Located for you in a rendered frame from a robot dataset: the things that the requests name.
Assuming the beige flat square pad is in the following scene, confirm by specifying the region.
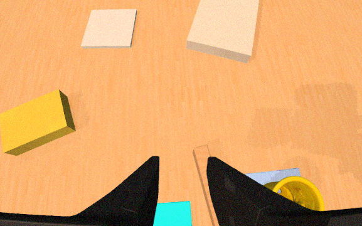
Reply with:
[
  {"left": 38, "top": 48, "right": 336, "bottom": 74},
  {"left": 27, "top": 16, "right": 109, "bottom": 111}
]
[{"left": 81, "top": 9, "right": 137, "bottom": 49}]

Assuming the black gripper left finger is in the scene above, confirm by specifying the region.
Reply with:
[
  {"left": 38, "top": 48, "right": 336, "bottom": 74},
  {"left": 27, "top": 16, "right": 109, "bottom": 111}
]
[{"left": 0, "top": 156, "right": 159, "bottom": 226}]

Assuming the yellow cup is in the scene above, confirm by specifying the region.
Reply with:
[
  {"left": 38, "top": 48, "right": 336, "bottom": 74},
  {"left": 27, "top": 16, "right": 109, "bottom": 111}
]
[{"left": 263, "top": 176, "right": 325, "bottom": 211}]

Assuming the beige flat rectangular block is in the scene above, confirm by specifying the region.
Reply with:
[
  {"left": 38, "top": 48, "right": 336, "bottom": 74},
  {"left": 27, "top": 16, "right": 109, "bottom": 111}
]
[{"left": 186, "top": 0, "right": 259, "bottom": 63}]

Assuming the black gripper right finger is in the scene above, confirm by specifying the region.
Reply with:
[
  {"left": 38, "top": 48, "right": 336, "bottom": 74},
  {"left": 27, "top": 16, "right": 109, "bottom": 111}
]
[{"left": 206, "top": 156, "right": 362, "bottom": 226}]

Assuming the yellow rectangular block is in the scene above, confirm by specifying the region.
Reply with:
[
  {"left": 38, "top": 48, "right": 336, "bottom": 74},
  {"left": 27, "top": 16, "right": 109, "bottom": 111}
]
[{"left": 0, "top": 89, "right": 76, "bottom": 156}]

